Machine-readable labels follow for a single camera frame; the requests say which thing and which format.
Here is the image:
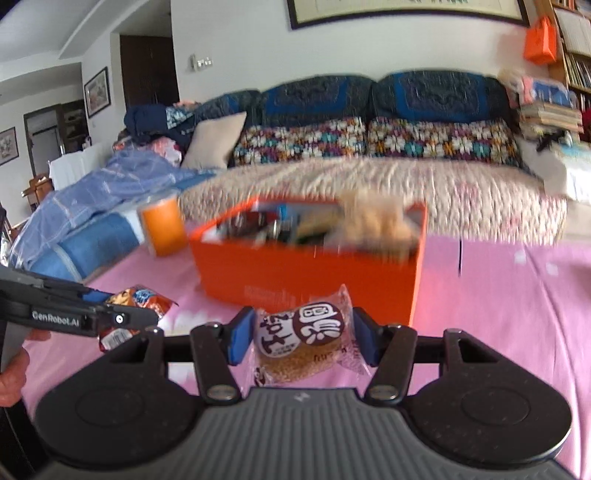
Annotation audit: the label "light blue plaid sheet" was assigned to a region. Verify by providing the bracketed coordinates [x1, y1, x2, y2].
[9, 150, 218, 268]

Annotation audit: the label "person's left hand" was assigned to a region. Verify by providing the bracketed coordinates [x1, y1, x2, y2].
[0, 330, 51, 409]

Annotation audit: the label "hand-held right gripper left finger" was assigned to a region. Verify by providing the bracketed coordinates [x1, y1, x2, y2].
[83, 307, 257, 407]

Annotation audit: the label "orange cardboard box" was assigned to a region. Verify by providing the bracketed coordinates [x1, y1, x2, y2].
[187, 196, 428, 326]

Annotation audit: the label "floral cushion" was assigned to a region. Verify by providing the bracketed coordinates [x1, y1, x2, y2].
[367, 116, 525, 169]
[233, 117, 368, 167]

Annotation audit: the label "beige pillow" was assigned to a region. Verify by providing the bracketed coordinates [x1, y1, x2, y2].
[181, 111, 247, 171]

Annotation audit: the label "orange paper bag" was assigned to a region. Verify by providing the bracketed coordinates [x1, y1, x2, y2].
[523, 16, 558, 65]

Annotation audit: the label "large framed picture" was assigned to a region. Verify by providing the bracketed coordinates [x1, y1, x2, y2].
[286, 0, 531, 31]

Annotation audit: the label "orange red snack packet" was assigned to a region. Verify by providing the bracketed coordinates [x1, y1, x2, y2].
[97, 285, 180, 354]

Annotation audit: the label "pink floral cloth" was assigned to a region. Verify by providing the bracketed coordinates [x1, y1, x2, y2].
[113, 136, 183, 167]

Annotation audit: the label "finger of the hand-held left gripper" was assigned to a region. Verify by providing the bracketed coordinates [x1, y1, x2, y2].
[44, 276, 112, 306]
[99, 307, 160, 337]

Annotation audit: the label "dark blue patterned cushion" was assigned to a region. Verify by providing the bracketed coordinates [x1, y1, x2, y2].
[256, 76, 377, 127]
[196, 90, 262, 123]
[372, 70, 513, 123]

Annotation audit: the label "wooden chair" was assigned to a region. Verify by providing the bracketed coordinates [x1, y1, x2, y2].
[21, 173, 51, 213]

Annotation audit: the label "sesame cake packet brown label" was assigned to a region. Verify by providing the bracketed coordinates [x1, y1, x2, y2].
[252, 284, 370, 386]

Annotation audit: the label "beige quilted sofa cover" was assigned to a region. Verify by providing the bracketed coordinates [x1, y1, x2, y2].
[178, 157, 568, 245]

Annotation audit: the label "pink blue plastic bags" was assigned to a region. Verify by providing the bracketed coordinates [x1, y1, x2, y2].
[501, 69, 578, 109]

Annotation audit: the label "stack of books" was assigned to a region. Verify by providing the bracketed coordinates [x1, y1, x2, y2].
[519, 102, 585, 139]

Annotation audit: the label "blue striped blanket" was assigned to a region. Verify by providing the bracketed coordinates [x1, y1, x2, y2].
[28, 212, 148, 282]

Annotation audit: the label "dark wooden door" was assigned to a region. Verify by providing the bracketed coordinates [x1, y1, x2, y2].
[120, 34, 180, 109]

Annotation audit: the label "white draped furniture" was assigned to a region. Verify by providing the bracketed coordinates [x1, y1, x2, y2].
[48, 143, 107, 190]

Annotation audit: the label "white box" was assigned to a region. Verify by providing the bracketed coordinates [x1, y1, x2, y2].
[517, 136, 591, 204]

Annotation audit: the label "orange and white cup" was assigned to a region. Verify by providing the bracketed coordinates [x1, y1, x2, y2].
[139, 191, 188, 257]

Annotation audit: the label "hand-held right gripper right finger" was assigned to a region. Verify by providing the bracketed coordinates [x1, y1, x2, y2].
[353, 307, 527, 407]

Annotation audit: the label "small framed wall picture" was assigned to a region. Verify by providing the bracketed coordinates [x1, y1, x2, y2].
[0, 127, 18, 166]
[84, 67, 112, 118]

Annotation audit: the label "wooden bookshelf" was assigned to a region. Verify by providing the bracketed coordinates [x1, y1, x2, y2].
[547, 0, 591, 90]

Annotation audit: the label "navy clothing pile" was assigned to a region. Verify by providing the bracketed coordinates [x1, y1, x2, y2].
[124, 105, 204, 139]

